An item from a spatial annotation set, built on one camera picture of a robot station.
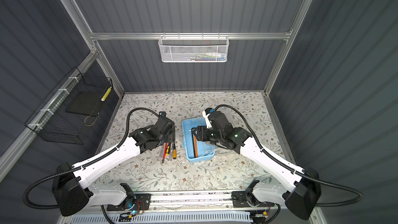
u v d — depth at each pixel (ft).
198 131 2.15
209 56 3.01
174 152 2.92
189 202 2.43
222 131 1.80
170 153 2.92
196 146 3.02
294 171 1.34
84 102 2.50
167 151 2.91
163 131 1.99
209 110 2.21
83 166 1.38
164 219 2.53
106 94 2.68
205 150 2.71
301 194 1.24
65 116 2.34
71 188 1.25
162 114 2.31
